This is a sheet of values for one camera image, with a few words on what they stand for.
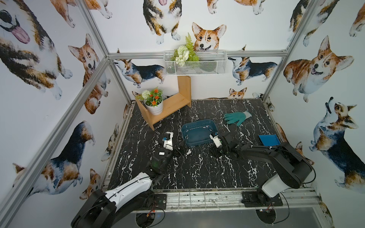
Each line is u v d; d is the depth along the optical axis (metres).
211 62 0.93
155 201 0.73
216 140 0.83
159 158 0.61
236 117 1.08
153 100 0.93
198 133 1.03
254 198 0.74
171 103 1.10
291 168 0.45
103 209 0.41
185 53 0.79
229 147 0.72
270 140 0.98
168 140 0.70
